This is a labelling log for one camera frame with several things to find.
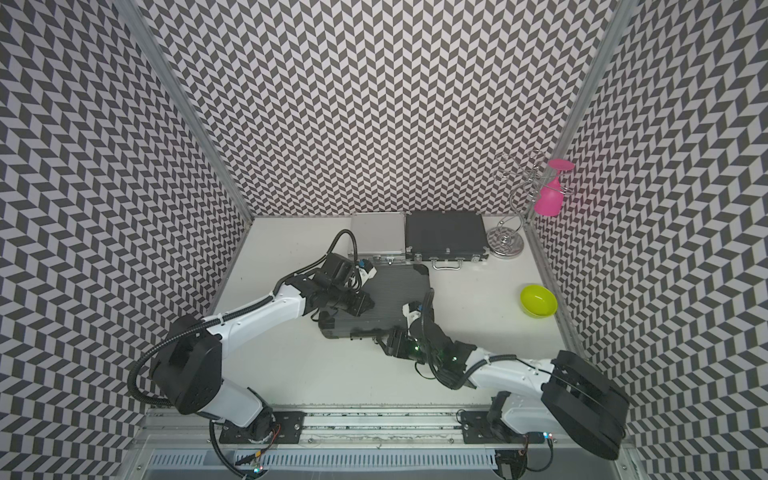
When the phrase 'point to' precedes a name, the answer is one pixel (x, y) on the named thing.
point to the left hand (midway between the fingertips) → (368, 308)
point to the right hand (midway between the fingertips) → (384, 346)
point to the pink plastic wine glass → (549, 199)
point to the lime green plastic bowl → (537, 301)
